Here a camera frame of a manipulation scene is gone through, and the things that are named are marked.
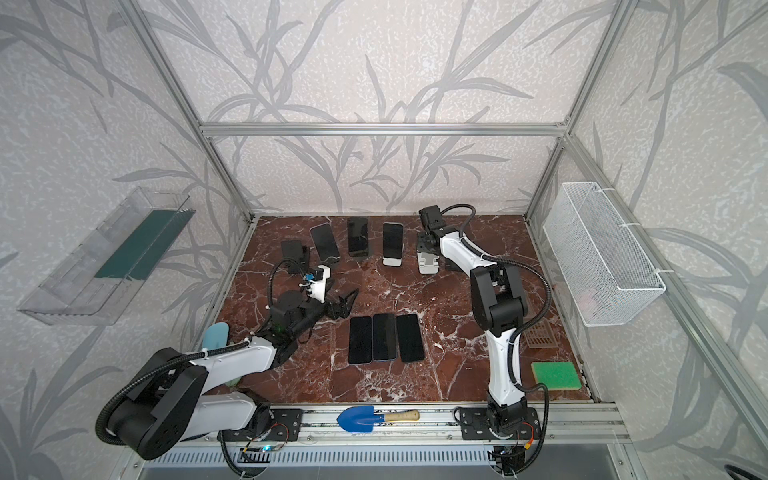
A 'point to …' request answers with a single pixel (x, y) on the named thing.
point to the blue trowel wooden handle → (361, 419)
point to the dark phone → (410, 338)
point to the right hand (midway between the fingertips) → (427, 240)
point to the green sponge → (557, 375)
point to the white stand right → (428, 264)
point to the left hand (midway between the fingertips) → (347, 287)
